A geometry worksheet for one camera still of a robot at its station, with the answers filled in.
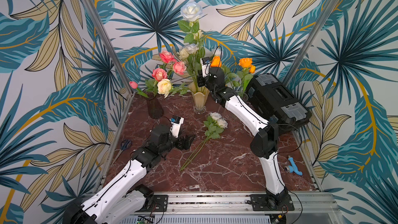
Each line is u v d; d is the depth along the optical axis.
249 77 0.87
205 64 0.70
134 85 0.82
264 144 0.54
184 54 0.84
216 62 0.74
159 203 0.74
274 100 0.94
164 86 0.65
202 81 0.76
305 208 0.73
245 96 0.95
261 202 0.73
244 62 0.86
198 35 0.66
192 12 0.55
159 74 0.75
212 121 1.00
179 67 0.73
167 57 0.74
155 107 0.98
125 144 0.92
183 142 0.66
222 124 0.97
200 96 0.90
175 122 0.65
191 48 0.82
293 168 0.83
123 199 0.56
